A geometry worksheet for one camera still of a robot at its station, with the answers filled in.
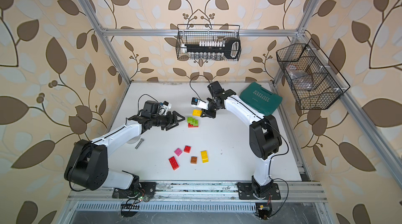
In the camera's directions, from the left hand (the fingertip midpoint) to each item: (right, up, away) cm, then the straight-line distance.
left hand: (179, 118), depth 84 cm
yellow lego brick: (+9, +3, +3) cm, 10 cm away
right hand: (+13, +4, +6) cm, 15 cm away
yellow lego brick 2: (+14, -21, 0) cm, 25 cm away
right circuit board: (+41, -41, -13) cm, 60 cm away
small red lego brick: (+4, -18, +3) cm, 18 cm away
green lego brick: (+8, -4, +10) cm, 14 cm away
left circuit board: (-20, -39, -15) cm, 46 cm away
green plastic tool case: (+52, +11, +21) cm, 57 cm away
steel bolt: (-24, -15, +6) cm, 29 cm away
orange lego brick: (+8, -22, -1) cm, 23 cm away
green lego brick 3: (+8, -3, +9) cm, 13 cm away
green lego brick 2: (+5, -2, +8) cm, 9 cm away
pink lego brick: (-1, -19, +2) cm, 19 cm away
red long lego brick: (+5, -6, +11) cm, 14 cm away
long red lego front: (-3, -24, -2) cm, 24 cm away
